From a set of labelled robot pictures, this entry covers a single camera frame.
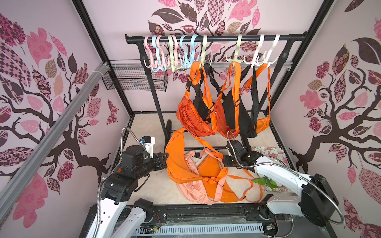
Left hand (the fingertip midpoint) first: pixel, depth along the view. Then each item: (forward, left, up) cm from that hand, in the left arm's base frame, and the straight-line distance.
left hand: (168, 158), depth 66 cm
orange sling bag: (+20, -49, +2) cm, 53 cm away
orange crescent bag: (-5, -37, -27) cm, 46 cm away
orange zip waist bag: (+27, -25, 0) cm, 37 cm away
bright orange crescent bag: (+1, -4, -5) cm, 6 cm away
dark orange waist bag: (+23, -8, +6) cm, 25 cm away
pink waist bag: (-7, -13, -21) cm, 26 cm away
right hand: (+8, -30, -18) cm, 36 cm away
